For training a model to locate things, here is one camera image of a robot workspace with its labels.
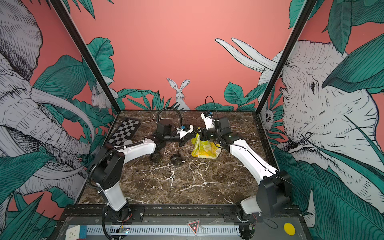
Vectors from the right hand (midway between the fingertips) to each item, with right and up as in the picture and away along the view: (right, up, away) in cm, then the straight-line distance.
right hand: (196, 128), depth 80 cm
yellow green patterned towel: (+5, -12, +9) cm, 16 cm away
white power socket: (-52, -45, -15) cm, 71 cm away
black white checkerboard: (-51, -3, +24) cm, 56 cm away
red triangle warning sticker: (-1, -47, -10) cm, 48 cm away
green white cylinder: (-45, -9, +16) cm, 49 cm away
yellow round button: (+45, -48, -9) cm, 67 cm away
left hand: (0, -3, +3) cm, 4 cm away
